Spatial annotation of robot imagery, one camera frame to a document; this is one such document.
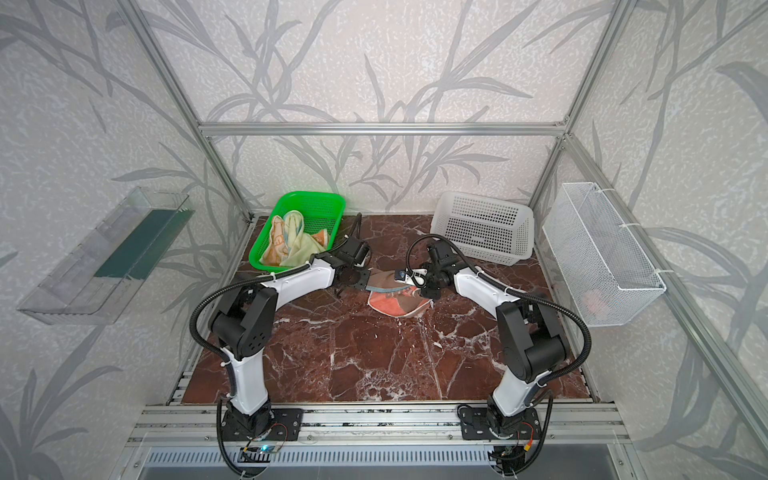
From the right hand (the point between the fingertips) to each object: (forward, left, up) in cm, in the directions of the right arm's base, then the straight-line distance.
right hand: (421, 269), depth 95 cm
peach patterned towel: (+9, +50, -2) cm, 50 cm away
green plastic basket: (+27, +37, 0) cm, 46 cm away
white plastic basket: (+23, -30, -8) cm, 38 cm away
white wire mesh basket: (-19, -37, +27) cm, 49 cm away
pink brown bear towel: (-7, +10, -7) cm, 13 cm away
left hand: (+2, +19, -2) cm, 19 cm away
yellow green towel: (+11, +41, -1) cm, 43 cm away
